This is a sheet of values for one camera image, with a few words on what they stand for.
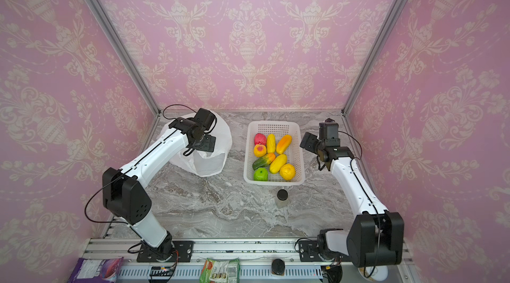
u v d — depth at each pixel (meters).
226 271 0.69
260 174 0.87
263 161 0.95
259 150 0.97
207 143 0.78
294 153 1.03
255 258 0.73
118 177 0.45
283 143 1.00
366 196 0.45
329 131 0.63
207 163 0.95
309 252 0.73
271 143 1.00
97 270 0.69
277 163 0.93
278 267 0.70
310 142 0.76
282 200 0.78
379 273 0.66
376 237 0.40
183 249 0.75
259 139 1.00
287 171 0.89
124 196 0.44
